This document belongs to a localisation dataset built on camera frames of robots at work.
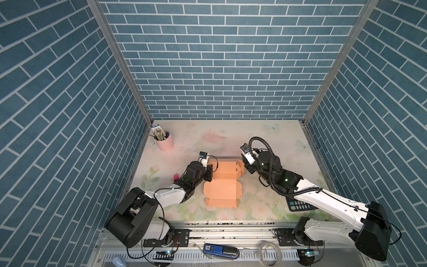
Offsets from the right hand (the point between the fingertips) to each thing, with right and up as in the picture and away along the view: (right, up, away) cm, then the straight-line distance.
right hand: (247, 151), depth 77 cm
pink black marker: (-37, -16, +15) cm, 43 cm away
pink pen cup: (-46, +2, +25) cm, 53 cm away
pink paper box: (-11, -21, +10) cm, 25 cm away
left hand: (-15, -9, +12) cm, 21 cm away
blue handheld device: (-12, -40, -10) cm, 43 cm away
